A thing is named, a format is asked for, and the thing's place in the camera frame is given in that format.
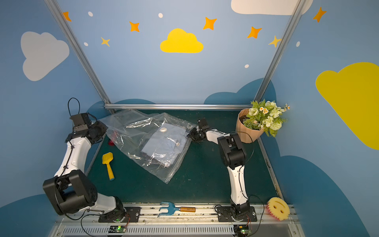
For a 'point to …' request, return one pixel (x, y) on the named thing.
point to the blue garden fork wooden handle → (171, 208)
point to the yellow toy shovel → (106, 158)
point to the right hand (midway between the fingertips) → (189, 135)
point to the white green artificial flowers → (265, 115)
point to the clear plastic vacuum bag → (130, 129)
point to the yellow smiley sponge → (279, 208)
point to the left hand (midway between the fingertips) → (107, 124)
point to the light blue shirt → (166, 142)
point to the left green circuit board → (117, 229)
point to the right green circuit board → (241, 230)
